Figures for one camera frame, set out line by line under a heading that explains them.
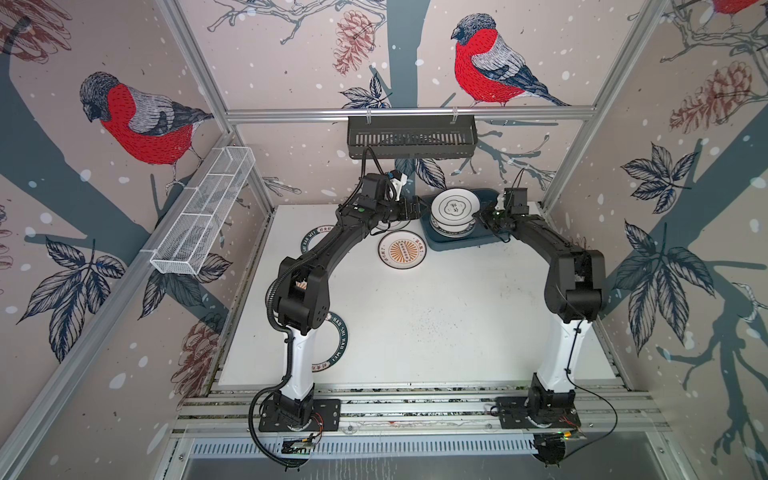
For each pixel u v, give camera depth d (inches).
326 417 28.8
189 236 28.7
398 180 32.6
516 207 31.5
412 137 40.8
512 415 28.7
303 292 21.1
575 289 21.7
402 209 31.3
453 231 42.9
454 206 42.0
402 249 42.1
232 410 30.5
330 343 33.8
